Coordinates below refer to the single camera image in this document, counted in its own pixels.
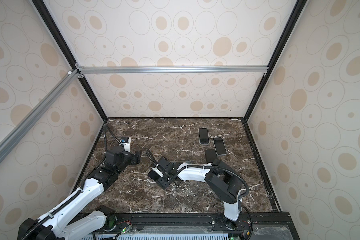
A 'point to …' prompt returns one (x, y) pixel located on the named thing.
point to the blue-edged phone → (219, 146)
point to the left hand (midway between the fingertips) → (139, 147)
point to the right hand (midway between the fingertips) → (163, 179)
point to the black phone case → (210, 155)
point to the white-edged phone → (203, 136)
